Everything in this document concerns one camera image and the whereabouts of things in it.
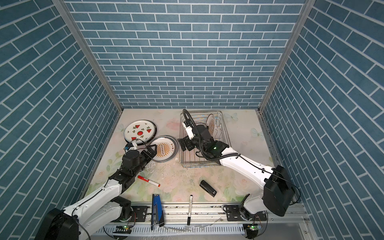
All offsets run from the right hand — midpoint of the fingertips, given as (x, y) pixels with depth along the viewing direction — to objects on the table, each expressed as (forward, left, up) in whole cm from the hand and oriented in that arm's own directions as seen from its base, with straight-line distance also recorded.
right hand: (184, 133), depth 78 cm
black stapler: (-21, -14, -20) cm, 32 cm away
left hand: (-5, +18, -11) cm, 21 cm away
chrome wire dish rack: (-4, -1, -21) cm, 21 cm away
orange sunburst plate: (+2, +14, -20) cm, 25 cm away
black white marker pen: (-31, -5, -23) cm, 40 cm away
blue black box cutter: (-35, +10, -21) cm, 42 cm away
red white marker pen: (-19, +22, -22) cm, 36 cm away
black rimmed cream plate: (+5, +29, -20) cm, 35 cm away
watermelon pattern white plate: (+15, +34, -20) cm, 42 cm away
